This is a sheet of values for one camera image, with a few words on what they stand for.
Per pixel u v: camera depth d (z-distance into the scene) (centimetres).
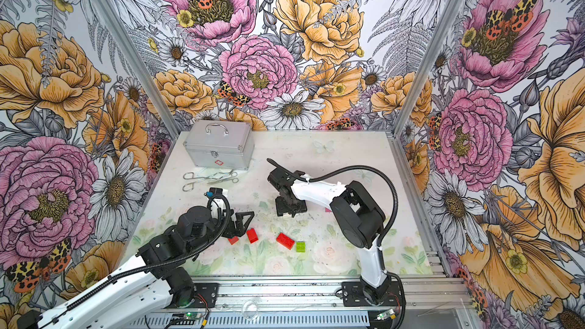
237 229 66
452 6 78
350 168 56
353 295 74
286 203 79
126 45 88
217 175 105
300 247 83
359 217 50
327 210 94
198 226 56
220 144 99
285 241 84
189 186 101
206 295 74
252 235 84
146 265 49
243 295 76
